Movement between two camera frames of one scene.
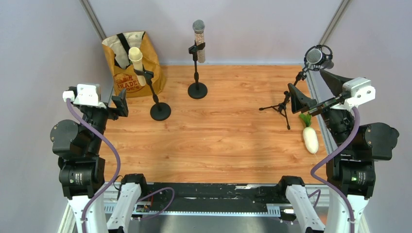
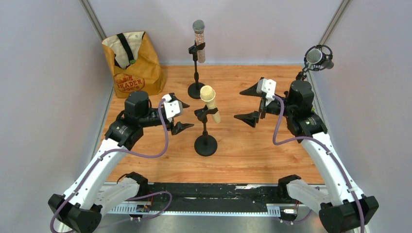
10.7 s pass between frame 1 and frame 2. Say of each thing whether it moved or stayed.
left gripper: moved
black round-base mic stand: moved
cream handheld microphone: moved
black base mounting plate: stayed
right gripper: moved
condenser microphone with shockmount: stayed
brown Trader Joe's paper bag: stayed
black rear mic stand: stayed
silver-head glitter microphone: stayed
